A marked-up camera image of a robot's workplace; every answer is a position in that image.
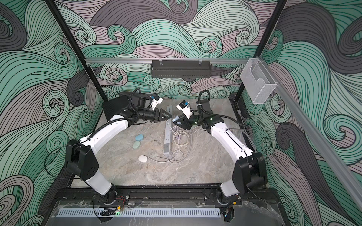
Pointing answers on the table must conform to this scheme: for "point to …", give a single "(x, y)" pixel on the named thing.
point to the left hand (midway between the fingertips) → (169, 116)
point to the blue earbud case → (139, 137)
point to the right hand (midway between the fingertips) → (175, 120)
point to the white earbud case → (143, 158)
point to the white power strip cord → (162, 162)
